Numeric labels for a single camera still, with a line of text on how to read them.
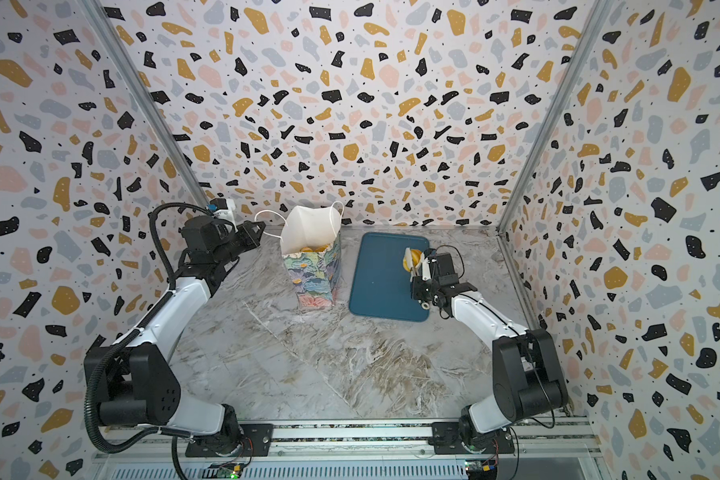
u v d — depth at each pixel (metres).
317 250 1.00
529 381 0.44
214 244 0.65
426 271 0.83
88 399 0.36
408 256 0.98
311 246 1.02
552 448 0.74
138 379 0.42
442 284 0.70
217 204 0.72
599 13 0.71
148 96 0.84
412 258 0.97
